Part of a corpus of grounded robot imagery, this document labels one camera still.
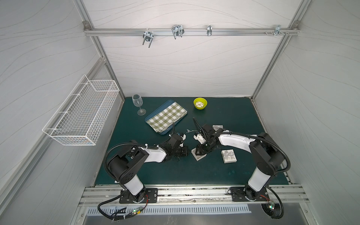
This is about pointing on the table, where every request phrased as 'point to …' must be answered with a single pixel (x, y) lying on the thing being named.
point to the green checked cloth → (163, 120)
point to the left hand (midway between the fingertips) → (192, 152)
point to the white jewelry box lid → (216, 127)
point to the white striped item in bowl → (199, 104)
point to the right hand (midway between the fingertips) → (198, 152)
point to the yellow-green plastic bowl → (201, 100)
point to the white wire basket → (81, 117)
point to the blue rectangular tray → (161, 108)
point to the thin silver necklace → (189, 131)
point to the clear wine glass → (138, 102)
